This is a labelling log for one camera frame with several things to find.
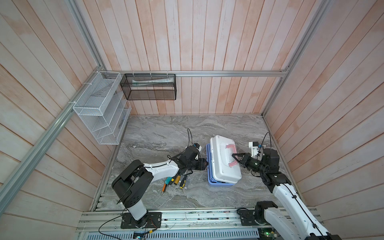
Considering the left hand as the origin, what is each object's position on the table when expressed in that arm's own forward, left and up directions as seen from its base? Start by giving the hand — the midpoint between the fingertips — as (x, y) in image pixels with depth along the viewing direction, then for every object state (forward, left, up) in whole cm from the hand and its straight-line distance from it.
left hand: (204, 166), depth 87 cm
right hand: (+1, -14, +12) cm, 19 cm away
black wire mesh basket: (+51, +37, +20) cm, 67 cm away
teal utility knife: (-7, +21, -3) cm, 23 cm away
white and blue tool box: (-7, -8, +12) cm, 16 cm away
